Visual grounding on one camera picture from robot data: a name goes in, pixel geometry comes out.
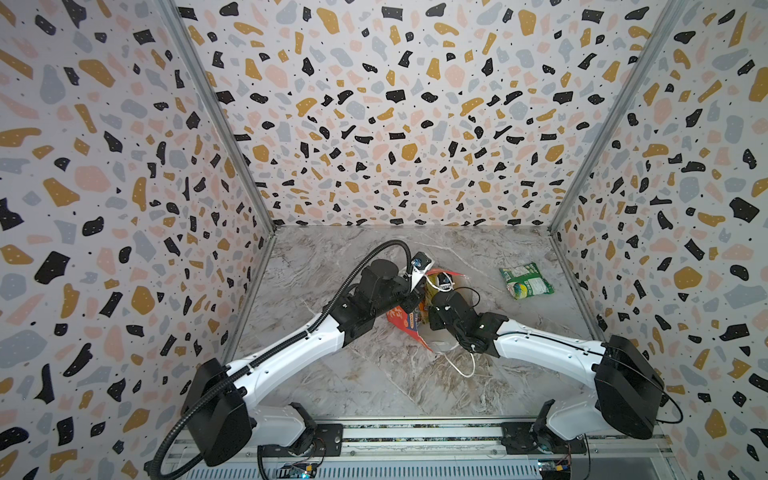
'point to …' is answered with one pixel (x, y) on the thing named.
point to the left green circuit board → (299, 474)
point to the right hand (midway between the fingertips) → (435, 304)
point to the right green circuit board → (551, 469)
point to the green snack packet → (525, 281)
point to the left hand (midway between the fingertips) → (428, 277)
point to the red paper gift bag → (419, 321)
